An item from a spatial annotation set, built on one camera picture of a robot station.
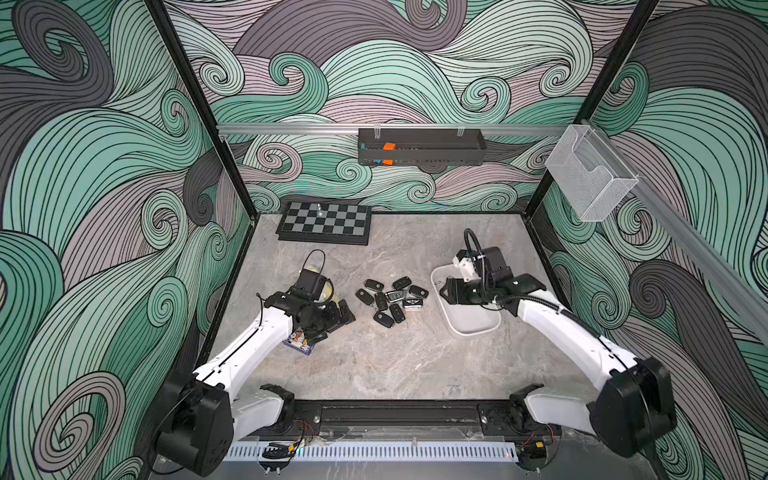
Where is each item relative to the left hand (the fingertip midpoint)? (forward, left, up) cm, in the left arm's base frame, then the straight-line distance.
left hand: (344, 323), depth 81 cm
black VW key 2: (+16, -22, -9) cm, 29 cm away
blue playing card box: (-2, +14, -8) cm, 16 cm away
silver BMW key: (+13, -15, -8) cm, 21 cm away
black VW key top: (+17, -8, -8) cm, 20 cm away
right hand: (+8, -30, +4) cm, 32 cm away
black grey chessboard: (+44, +11, -6) cm, 46 cm away
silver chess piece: (+48, +14, -3) cm, 50 cm away
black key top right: (+18, -17, -7) cm, 26 cm away
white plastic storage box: (+5, -37, -8) cm, 38 cm away
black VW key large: (+13, -5, -8) cm, 16 cm away
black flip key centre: (+12, -10, -9) cm, 18 cm away
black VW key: (+5, -11, -8) cm, 14 cm away
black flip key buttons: (+7, -16, -9) cm, 19 cm away
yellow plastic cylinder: (+2, +3, +13) cm, 14 cm away
